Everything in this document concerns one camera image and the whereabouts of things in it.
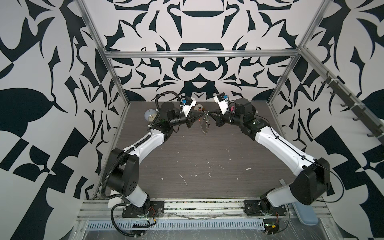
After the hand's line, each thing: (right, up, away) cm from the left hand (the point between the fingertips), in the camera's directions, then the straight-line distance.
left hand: (205, 109), depth 75 cm
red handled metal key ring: (+1, -6, +2) cm, 7 cm away
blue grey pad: (+47, -48, -5) cm, 67 cm away
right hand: (+3, -1, +1) cm, 3 cm away
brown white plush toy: (-1, +4, +39) cm, 39 cm away
